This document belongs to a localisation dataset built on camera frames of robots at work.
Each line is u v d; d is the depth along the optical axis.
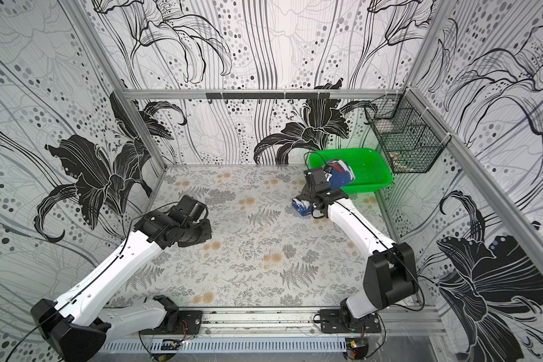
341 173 0.86
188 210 0.56
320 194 0.62
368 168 1.17
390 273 0.42
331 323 0.72
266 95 0.91
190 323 0.74
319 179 0.64
